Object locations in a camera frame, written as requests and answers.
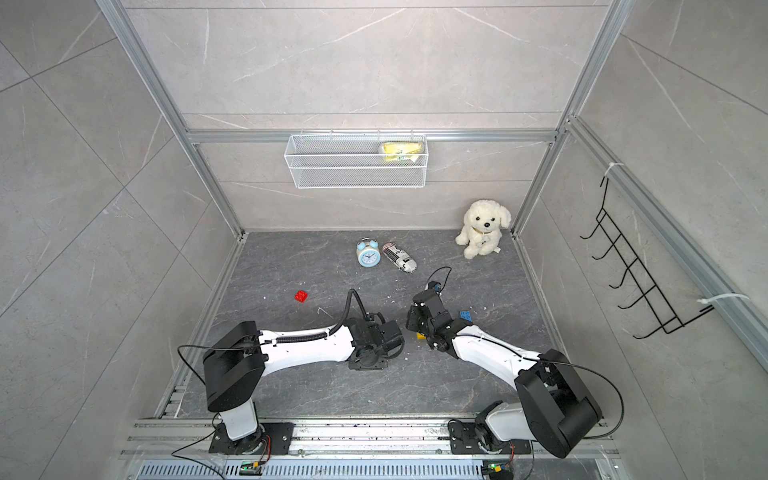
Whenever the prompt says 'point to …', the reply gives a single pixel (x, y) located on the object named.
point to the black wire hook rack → (666, 315)
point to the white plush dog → (484, 222)
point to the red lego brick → (301, 296)
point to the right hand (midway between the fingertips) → (414, 314)
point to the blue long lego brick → (466, 315)
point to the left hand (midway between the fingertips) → (383, 359)
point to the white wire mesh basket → (358, 160)
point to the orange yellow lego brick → (420, 336)
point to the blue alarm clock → (367, 253)
